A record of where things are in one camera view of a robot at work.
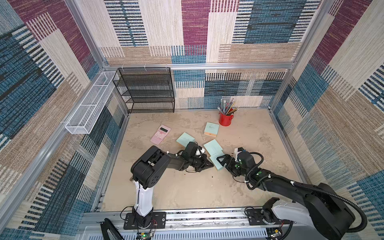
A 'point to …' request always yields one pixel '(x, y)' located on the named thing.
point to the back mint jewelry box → (211, 129)
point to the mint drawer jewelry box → (214, 158)
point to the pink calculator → (160, 134)
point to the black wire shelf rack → (147, 85)
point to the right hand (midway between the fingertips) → (222, 164)
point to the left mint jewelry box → (184, 139)
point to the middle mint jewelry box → (213, 147)
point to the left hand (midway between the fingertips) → (215, 165)
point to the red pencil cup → (225, 120)
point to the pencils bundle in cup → (227, 108)
